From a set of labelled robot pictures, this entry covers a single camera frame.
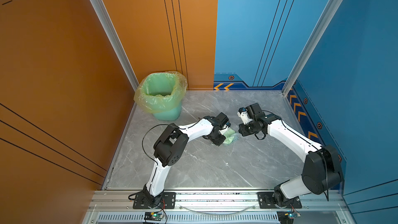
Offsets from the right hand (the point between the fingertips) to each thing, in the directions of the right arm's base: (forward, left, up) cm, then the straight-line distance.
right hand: (239, 130), depth 87 cm
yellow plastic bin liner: (+28, +49, +5) cm, 57 cm away
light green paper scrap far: (-2, +6, -2) cm, 6 cm away
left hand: (-1, +11, -9) cm, 14 cm away
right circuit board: (-39, -18, -12) cm, 44 cm away
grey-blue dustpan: (0, +1, -9) cm, 9 cm away
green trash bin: (+14, +42, -2) cm, 44 cm away
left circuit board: (-39, +44, -10) cm, 59 cm away
